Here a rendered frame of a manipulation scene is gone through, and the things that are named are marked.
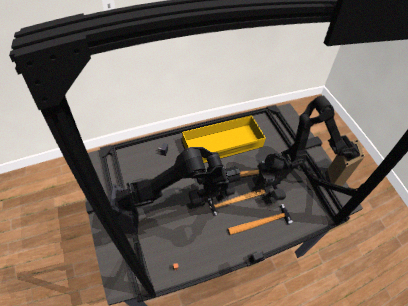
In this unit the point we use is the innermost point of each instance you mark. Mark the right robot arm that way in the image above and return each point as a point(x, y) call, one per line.
point(297, 151)

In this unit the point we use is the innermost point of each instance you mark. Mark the yellow bin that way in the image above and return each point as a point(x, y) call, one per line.
point(227, 138)

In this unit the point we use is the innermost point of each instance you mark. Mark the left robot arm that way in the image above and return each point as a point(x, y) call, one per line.
point(189, 164)

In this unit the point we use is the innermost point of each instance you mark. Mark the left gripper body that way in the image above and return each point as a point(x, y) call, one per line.
point(197, 198)

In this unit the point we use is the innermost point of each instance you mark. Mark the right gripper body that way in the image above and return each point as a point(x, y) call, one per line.
point(278, 194)

